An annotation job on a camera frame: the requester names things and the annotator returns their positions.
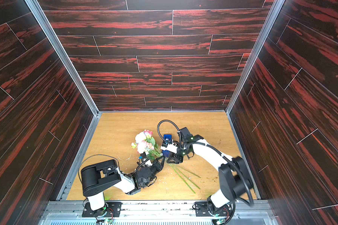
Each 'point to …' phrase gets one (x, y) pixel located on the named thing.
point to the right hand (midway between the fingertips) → (172, 156)
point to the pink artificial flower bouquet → (145, 144)
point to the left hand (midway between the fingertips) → (167, 158)
